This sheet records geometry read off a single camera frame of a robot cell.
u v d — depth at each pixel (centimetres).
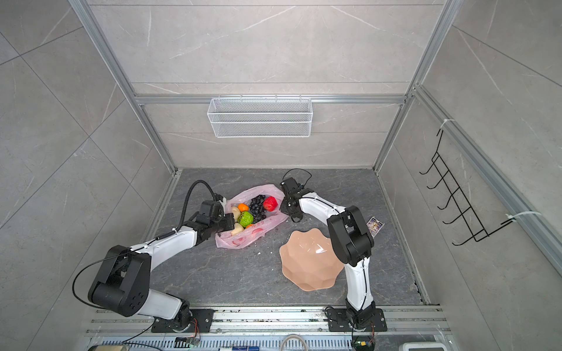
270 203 98
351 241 53
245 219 93
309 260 86
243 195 94
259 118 100
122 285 43
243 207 98
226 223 81
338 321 73
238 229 88
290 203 73
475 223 61
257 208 98
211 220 71
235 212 95
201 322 73
